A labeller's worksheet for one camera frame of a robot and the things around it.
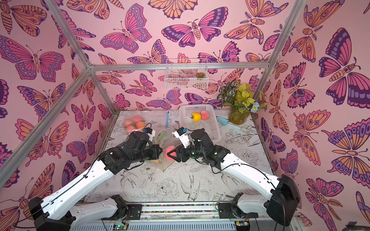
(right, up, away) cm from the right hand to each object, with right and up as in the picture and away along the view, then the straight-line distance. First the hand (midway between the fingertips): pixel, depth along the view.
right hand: (172, 150), depth 70 cm
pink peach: (+21, +19, +39) cm, 49 cm away
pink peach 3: (-31, +17, +39) cm, 53 cm away
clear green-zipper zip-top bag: (-5, +5, +7) cm, 10 cm away
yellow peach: (+14, +18, +38) cm, 45 cm away
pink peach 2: (-34, +9, +33) cm, 48 cm away
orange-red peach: (-28, +12, +35) cm, 47 cm away
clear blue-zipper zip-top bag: (-18, +16, +46) cm, 52 cm away
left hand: (-4, 0, +2) cm, 4 cm away
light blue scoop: (+37, +14, +43) cm, 59 cm away
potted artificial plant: (+41, +29, +24) cm, 56 cm away
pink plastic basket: (+25, +12, +38) cm, 47 cm away
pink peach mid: (-1, +1, -2) cm, 3 cm away
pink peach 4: (-37, +14, +36) cm, 53 cm away
